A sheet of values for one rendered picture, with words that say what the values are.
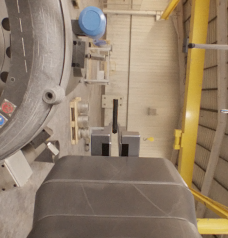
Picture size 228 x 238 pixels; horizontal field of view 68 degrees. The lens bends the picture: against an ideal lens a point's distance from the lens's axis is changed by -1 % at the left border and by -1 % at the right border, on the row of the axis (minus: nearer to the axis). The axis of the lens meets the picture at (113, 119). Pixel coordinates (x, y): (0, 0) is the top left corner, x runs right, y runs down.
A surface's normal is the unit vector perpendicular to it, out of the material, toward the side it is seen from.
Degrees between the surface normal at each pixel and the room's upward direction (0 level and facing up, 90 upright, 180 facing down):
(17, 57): 90
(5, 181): 90
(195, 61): 90
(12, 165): 22
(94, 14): 90
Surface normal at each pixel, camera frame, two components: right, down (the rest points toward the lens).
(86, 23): 0.00, 0.25
